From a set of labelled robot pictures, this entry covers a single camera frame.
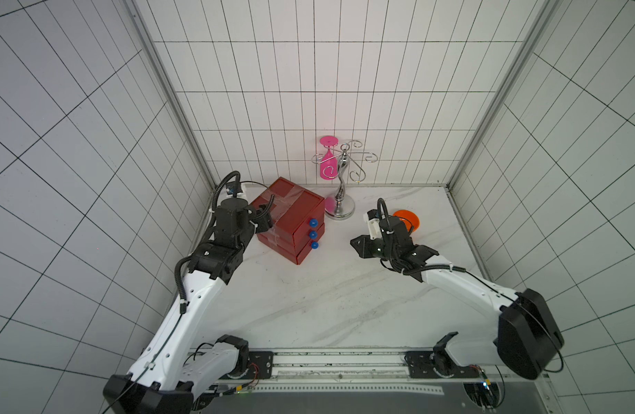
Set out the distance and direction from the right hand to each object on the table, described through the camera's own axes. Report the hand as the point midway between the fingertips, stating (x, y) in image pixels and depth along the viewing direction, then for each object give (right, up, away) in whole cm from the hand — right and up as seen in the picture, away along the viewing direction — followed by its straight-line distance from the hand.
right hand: (353, 236), depth 84 cm
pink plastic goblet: (-8, +26, +17) cm, 32 cm away
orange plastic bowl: (+26, +5, +20) cm, 33 cm away
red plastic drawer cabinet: (-24, -2, +2) cm, 24 cm away
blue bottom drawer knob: (-13, -5, +11) cm, 17 cm away
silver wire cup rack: (0, +11, +26) cm, 28 cm away
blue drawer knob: (-14, 0, +4) cm, 14 cm away
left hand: (-30, +8, -10) cm, 33 cm away
